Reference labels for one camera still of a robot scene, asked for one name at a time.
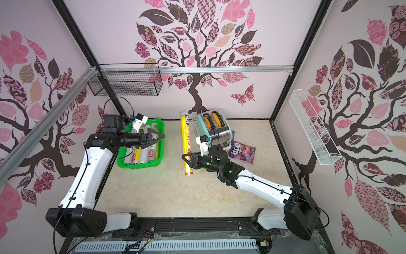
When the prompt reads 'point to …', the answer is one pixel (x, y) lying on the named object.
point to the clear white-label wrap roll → (128, 160)
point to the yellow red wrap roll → (185, 139)
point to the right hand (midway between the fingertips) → (183, 159)
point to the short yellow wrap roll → (138, 153)
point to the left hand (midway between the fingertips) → (159, 142)
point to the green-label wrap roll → (152, 148)
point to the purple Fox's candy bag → (242, 152)
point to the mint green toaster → (214, 124)
